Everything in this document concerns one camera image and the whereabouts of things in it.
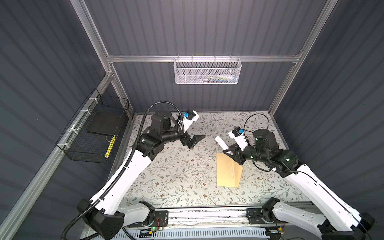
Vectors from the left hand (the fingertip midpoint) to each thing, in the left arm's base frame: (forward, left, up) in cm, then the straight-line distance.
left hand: (198, 127), depth 66 cm
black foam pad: (+11, +47, -6) cm, 49 cm away
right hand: (-8, -13, -8) cm, 18 cm away
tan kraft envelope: (-6, -19, -35) cm, 40 cm away
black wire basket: (+4, +52, -9) cm, 53 cm away
